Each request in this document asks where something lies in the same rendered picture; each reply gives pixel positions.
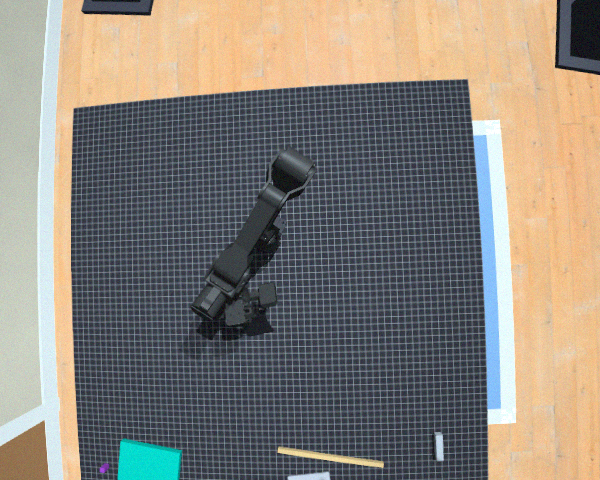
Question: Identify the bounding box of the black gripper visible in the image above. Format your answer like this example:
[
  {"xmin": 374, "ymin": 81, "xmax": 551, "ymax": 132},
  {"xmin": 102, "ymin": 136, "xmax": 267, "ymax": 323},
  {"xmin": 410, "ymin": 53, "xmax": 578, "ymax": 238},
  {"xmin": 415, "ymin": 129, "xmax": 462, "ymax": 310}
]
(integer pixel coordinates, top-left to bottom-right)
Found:
[{"xmin": 214, "ymin": 282, "xmax": 278, "ymax": 319}]

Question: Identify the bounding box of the black work mat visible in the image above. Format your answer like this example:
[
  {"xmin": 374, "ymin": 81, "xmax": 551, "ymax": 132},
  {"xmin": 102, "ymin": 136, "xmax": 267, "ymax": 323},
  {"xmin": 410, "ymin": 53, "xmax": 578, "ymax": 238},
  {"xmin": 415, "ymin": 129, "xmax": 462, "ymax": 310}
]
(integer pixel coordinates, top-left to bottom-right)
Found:
[{"xmin": 71, "ymin": 79, "xmax": 488, "ymax": 480}]

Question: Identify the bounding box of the teal flat slab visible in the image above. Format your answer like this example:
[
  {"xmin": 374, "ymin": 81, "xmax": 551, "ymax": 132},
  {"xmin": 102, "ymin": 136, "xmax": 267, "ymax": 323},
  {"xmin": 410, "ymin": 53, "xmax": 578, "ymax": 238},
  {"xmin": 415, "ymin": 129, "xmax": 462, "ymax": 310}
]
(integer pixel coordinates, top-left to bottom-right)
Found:
[{"xmin": 118, "ymin": 439, "xmax": 182, "ymax": 480}]

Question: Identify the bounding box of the tan flat bar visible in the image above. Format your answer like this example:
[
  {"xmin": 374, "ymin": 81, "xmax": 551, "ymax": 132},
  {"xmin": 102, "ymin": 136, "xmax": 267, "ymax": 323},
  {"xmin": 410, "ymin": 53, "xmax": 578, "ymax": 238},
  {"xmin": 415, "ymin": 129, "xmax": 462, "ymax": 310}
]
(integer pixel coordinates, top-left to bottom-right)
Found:
[{"xmin": 277, "ymin": 446, "xmax": 384, "ymax": 468}]

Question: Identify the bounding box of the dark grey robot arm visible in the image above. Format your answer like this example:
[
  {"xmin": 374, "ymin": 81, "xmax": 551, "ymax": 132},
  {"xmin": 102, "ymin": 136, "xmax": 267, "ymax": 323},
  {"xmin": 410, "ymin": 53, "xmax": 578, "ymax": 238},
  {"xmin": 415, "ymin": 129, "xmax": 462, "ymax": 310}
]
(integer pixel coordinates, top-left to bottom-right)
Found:
[{"xmin": 190, "ymin": 147, "xmax": 316, "ymax": 328}]

